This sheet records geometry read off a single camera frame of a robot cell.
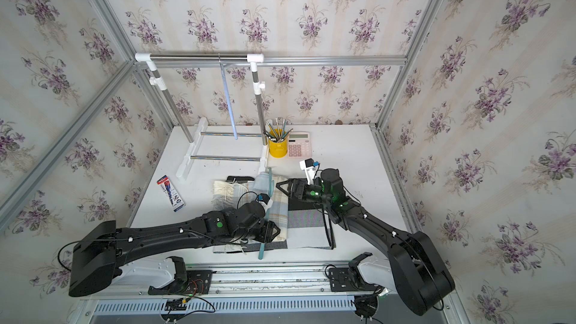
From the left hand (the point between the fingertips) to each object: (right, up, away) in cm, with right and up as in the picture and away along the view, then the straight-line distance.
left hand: (279, 236), depth 75 cm
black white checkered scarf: (+10, -1, +9) cm, 14 cm away
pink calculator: (+9, +32, +35) cm, 48 cm away
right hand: (+2, +16, +2) cm, 16 cm away
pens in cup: (-1, +38, +29) cm, 48 cm away
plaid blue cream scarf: (-18, +11, +15) cm, 26 cm away
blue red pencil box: (-47, +11, +18) cm, 51 cm away
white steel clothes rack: (-44, +37, +36) cm, 67 cm away
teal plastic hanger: (-4, +14, +9) cm, 17 cm away
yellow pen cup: (-2, +29, +28) cm, 41 cm away
